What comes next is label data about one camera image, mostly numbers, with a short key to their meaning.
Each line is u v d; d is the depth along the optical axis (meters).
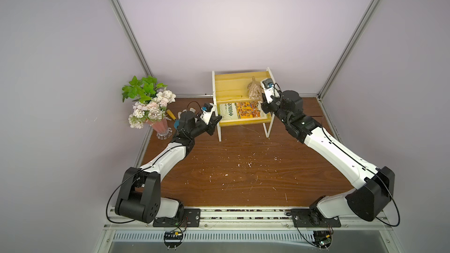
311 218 0.67
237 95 0.76
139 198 0.42
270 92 0.62
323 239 0.71
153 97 0.81
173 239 0.73
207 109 0.70
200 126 0.72
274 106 0.64
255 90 0.71
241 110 0.91
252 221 0.73
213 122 0.74
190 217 0.74
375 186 0.39
